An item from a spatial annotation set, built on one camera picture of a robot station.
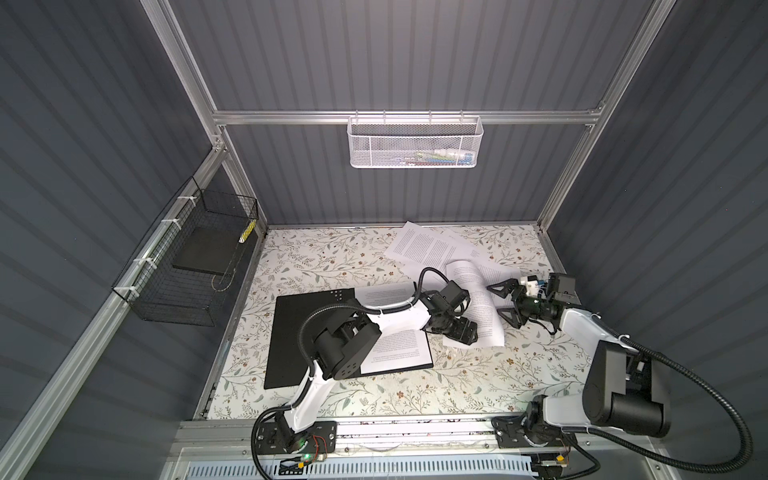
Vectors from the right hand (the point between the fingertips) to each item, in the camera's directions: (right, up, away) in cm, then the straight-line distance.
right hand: (497, 300), depth 87 cm
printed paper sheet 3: (-4, +6, +12) cm, 14 cm away
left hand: (-9, -11, +2) cm, 14 cm away
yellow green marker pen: (-71, +20, -5) cm, 74 cm away
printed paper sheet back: (-22, +16, +28) cm, 39 cm away
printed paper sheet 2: (-4, -2, 0) cm, 5 cm away
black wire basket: (-82, +10, -15) cm, 84 cm away
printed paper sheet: (-28, -14, +2) cm, 31 cm away
